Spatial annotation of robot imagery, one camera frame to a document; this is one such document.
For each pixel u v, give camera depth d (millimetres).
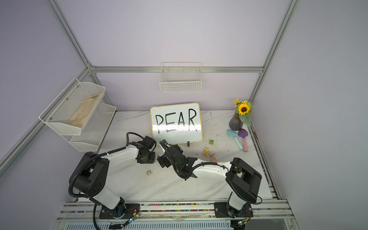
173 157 595
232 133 1042
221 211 730
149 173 860
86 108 812
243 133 1040
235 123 1065
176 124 983
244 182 437
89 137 898
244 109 905
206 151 954
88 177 453
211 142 1004
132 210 731
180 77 1070
